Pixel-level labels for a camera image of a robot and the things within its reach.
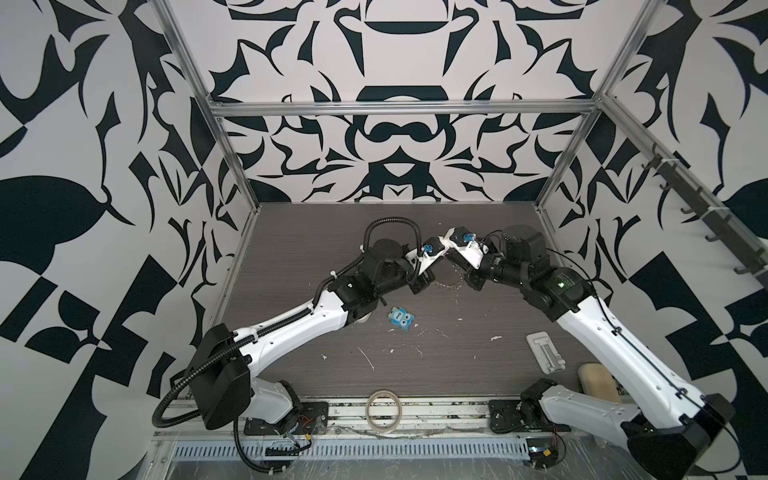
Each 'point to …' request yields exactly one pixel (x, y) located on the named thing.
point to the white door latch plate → (545, 352)
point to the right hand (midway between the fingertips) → (452, 251)
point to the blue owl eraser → (400, 317)
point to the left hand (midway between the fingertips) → (442, 247)
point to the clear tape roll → (367, 411)
